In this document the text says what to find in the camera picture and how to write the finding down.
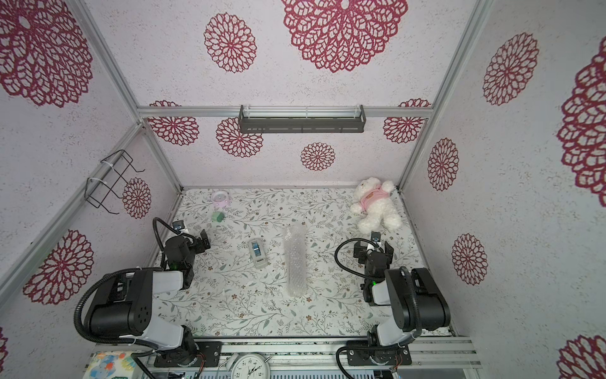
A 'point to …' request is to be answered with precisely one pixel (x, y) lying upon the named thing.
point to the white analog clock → (251, 366)
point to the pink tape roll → (220, 199)
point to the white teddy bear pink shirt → (372, 201)
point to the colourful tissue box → (114, 365)
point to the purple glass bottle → (295, 247)
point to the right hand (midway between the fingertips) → (374, 238)
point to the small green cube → (217, 216)
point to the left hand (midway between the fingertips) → (193, 233)
